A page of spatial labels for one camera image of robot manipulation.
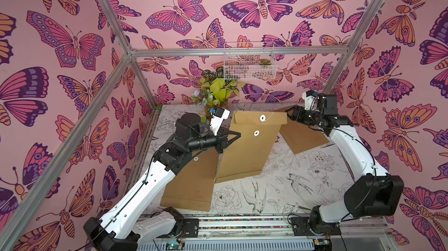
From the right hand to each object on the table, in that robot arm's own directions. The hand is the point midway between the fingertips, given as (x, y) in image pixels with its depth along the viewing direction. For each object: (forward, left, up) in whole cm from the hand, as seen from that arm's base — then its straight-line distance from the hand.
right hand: (292, 111), depth 82 cm
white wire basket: (+30, +21, +8) cm, 38 cm away
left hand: (-21, +25, +10) cm, 34 cm away
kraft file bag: (-25, +23, +2) cm, 34 cm away
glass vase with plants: (+18, +38, -2) cm, 42 cm away
